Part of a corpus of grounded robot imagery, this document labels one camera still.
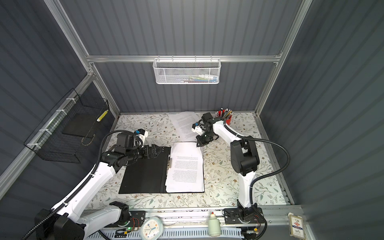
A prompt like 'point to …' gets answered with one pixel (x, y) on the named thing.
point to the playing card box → (296, 226)
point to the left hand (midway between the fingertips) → (155, 149)
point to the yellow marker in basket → (102, 115)
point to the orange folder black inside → (149, 176)
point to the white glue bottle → (214, 225)
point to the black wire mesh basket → (63, 137)
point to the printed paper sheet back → (186, 173)
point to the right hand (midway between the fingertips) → (200, 145)
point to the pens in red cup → (226, 114)
